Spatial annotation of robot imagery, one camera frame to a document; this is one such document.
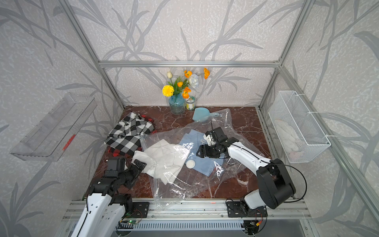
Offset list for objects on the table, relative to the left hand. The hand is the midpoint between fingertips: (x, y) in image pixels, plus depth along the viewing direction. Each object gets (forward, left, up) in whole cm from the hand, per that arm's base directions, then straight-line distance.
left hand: (144, 169), depth 79 cm
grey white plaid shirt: (+21, +17, -1) cm, 27 cm away
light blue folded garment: (+4, -33, -6) cm, 34 cm away
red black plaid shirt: (+12, +22, -6) cm, 25 cm away
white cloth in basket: (+10, -77, +14) cm, 79 cm away
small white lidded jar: (+54, -23, -2) cm, 58 cm away
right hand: (+9, -31, 0) cm, 33 cm away
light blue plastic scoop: (+47, -33, -8) cm, 58 cm away
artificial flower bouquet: (+49, -18, +18) cm, 56 cm away
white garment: (+7, -9, -4) cm, 12 cm away
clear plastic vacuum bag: (-7, -24, -3) cm, 26 cm away
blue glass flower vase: (+48, -14, +2) cm, 50 cm away
